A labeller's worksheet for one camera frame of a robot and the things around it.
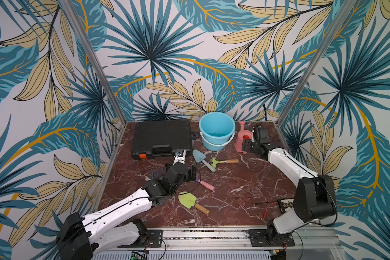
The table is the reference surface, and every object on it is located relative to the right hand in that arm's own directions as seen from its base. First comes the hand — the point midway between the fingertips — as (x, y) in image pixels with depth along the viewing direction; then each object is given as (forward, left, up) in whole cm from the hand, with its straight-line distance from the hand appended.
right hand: (250, 143), depth 91 cm
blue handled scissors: (+16, +31, -12) cm, 37 cm away
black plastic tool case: (+10, +57, -6) cm, 58 cm away
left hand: (-16, +36, +4) cm, 40 cm away
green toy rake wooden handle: (-4, +20, -13) cm, 24 cm away
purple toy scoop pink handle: (-15, +30, -13) cm, 36 cm away
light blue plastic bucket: (+16, +17, -6) cm, 24 cm away
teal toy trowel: (-1, +28, -13) cm, 31 cm away
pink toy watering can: (+8, +2, -2) cm, 9 cm away
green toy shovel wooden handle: (-26, +35, -14) cm, 46 cm away
